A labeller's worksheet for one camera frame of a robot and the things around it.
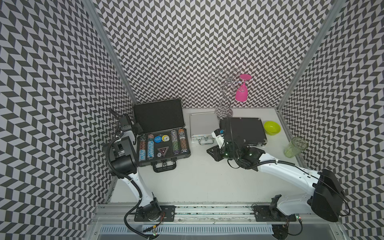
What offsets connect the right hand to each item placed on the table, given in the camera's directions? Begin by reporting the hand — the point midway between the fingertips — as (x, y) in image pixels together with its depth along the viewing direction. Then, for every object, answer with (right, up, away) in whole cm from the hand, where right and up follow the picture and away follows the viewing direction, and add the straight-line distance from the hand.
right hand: (209, 153), depth 77 cm
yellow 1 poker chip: (-27, +6, +19) cm, 33 cm away
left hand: (-47, +13, +24) cm, 54 cm away
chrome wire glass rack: (+15, +25, +39) cm, 48 cm away
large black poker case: (-32, +19, +22) cm, 43 cm away
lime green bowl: (+47, +12, +28) cm, 56 cm away
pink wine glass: (+23, +36, +22) cm, 48 cm away
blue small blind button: (-32, +5, +18) cm, 37 cm away
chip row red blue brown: (-16, +7, +19) cm, 26 cm away
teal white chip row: (-35, 0, +12) cm, 37 cm away
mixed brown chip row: (-39, -1, +12) cm, 41 cm away
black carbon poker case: (+30, +10, +22) cm, 38 cm away
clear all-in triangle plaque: (-27, -1, +14) cm, 30 cm away
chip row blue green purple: (-21, +6, +18) cm, 28 cm away
